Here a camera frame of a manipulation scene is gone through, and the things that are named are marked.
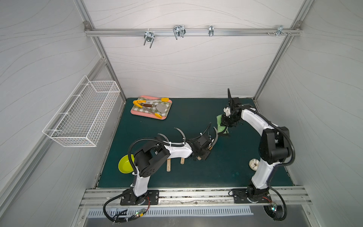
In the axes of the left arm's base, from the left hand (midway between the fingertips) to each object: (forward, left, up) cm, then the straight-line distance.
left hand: (208, 153), depth 89 cm
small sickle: (-6, +25, +2) cm, 25 cm away
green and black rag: (+10, -8, +11) cm, 17 cm away
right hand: (+18, -10, +8) cm, 22 cm away
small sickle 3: (+11, -7, 0) cm, 13 cm away
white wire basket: (+2, +66, +30) cm, 73 cm away
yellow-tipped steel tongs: (+47, +34, +1) cm, 58 cm away
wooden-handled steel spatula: (+38, +35, 0) cm, 52 cm away
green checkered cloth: (+35, +41, +1) cm, 54 cm away
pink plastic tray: (+31, +42, -1) cm, 52 cm away
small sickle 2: (-5, +16, 0) cm, 17 cm away
